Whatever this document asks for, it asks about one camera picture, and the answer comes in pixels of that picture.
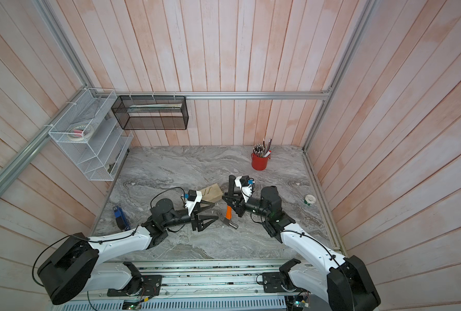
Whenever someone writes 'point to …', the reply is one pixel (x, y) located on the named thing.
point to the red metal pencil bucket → (259, 163)
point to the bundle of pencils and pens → (261, 150)
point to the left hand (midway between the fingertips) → (215, 213)
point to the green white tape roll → (309, 199)
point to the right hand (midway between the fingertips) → (224, 195)
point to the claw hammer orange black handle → (232, 180)
